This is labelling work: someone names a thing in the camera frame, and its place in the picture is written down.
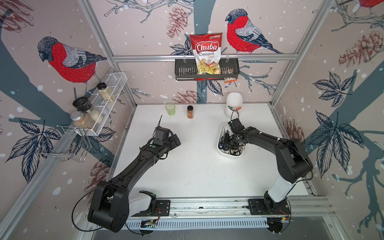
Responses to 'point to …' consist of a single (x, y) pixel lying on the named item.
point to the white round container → (234, 103)
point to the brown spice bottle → (190, 111)
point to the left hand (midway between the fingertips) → (176, 138)
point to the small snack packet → (228, 80)
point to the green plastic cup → (170, 107)
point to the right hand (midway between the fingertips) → (221, 143)
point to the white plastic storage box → (220, 132)
